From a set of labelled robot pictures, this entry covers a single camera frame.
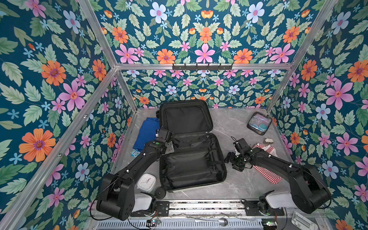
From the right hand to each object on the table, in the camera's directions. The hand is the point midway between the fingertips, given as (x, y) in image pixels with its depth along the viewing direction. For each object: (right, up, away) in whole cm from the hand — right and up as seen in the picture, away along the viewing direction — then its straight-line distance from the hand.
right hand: (225, 162), depth 87 cm
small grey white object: (+32, +12, +10) cm, 36 cm away
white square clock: (-47, -9, -7) cm, 48 cm away
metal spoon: (-6, -23, -20) cm, 31 cm away
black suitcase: (-16, +2, +2) cm, 16 cm away
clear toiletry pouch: (+32, +25, +24) cm, 47 cm away
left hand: (-36, +11, -2) cm, 38 cm away
